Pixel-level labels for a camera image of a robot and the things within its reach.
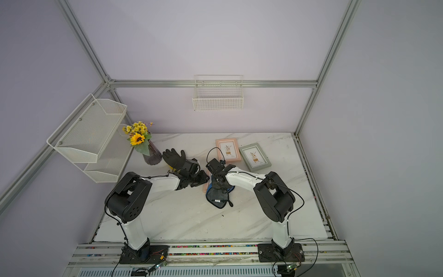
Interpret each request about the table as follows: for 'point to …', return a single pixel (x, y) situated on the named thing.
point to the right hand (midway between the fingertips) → (220, 186)
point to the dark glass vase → (154, 157)
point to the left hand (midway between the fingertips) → (208, 180)
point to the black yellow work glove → (173, 160)
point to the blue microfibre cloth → (218, 197)
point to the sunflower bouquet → (139, 135)
